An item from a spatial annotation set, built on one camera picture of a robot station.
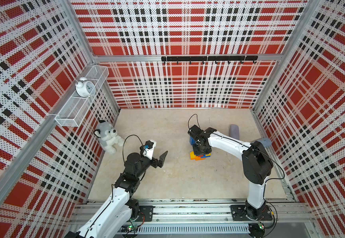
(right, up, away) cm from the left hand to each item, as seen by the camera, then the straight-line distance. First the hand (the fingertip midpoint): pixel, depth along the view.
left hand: (161, 147), depth 80 cm
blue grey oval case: (+69, +1, +18) cm, 71 cm away
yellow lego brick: (+17, -6, +5) cm, 19 cm away
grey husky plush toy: (-31, +5, +4) cm, 32 cm away
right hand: (+24, -4, +10) cm, 26 cm away
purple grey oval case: (+49, +7, +24) cm, 55 cm away
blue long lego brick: (+26, -7, +11) cm, 29 cm away
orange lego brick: (+21, -9, +11) cm, 25 cm away
